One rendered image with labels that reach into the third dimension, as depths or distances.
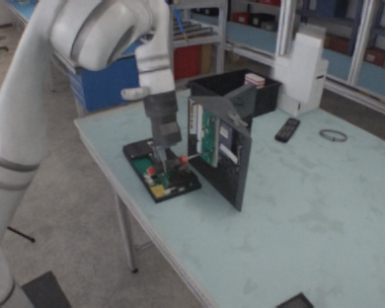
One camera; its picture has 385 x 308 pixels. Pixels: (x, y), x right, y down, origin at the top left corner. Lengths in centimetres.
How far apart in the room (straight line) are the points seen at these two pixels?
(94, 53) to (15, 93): 11
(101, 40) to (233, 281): 48
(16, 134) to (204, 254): 44
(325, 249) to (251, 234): 17
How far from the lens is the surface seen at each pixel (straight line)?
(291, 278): 64
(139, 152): 89
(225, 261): 64
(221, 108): 72
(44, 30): 36
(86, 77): 221
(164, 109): 65
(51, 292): 83
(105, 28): 34
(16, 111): 39
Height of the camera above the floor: 152
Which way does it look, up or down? 34 degrees down
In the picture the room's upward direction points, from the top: 1 degrees clockwise
